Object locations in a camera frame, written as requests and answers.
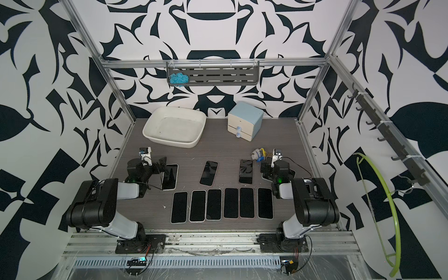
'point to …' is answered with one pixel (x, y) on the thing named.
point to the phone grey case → (214, 209)
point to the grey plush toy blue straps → (258, 154)
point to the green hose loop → (396, 215)
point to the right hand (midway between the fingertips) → (271, 157)
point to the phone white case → (198, 206)
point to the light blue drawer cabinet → (244, 120)
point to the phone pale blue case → (179, 210)
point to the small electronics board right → (288, 266)
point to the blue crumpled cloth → (178, 78)
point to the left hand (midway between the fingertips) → (153, 155)
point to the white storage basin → (175, 126)
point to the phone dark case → (231, 203)
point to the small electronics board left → (137, 261)
